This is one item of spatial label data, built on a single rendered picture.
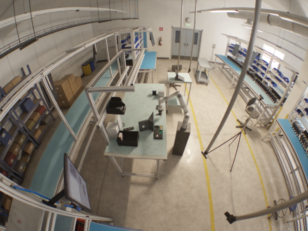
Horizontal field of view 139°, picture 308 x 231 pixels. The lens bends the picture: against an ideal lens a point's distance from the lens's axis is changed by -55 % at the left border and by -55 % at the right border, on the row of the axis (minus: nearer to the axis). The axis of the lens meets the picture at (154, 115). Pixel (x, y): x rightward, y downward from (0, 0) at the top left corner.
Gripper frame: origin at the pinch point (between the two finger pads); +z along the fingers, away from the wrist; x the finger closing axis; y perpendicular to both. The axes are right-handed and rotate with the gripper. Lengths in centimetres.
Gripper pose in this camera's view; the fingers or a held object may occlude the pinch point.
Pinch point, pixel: (161, 116)
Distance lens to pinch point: 220.1
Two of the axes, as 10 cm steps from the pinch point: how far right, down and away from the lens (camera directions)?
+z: 0.1, 7.3, 6.9
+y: -9.8, -1.5, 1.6
